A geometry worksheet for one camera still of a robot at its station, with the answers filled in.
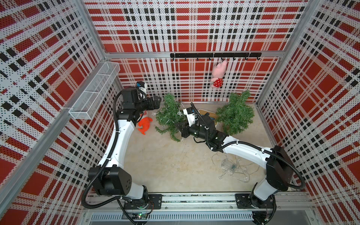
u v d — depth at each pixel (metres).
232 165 0.86
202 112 1.08
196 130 0.66
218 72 0.94
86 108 0.68
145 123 1.02
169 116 0.78
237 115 0.82
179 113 0.74
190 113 0.65
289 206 0.74
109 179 0.41
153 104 0.68
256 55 0.88
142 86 0.65
